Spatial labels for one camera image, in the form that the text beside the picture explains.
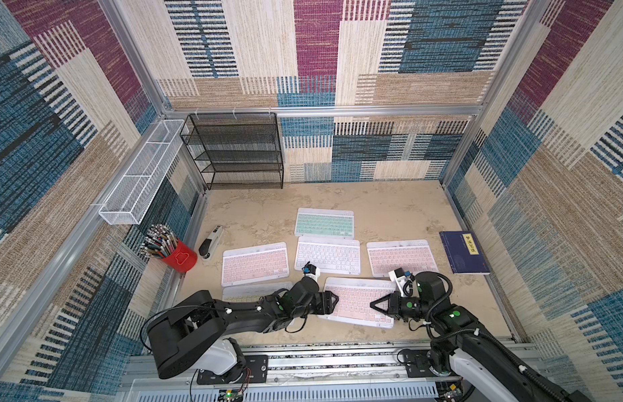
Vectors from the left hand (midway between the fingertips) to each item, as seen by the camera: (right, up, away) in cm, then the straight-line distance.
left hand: (333, 305), depth 84 cm
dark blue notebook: (+51, +15, +13) cm, 55 cm away
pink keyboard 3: (+7, +4, -2) cm, 8 cm away
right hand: (+12, +1, -6) cm, 13 cm away
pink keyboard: (-29, +11, +10) cm, 33 cm away
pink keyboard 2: (+31, +14, +13) cm, 36 cm away
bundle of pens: (-56, +21, -2) cm, 60 cm away
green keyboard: (-3, +26, +24) cm, 35 cm away
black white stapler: (-46, +18, +12) cm, 51 cm away
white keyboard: (+1, +14, +13) cm, 19 cm away
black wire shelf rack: (-40, +57, +25) cm, 74 cm away
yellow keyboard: (-29, +3, +5) cm, 30 cm away
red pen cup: (-52, +14, +5) cm, 54 cm away
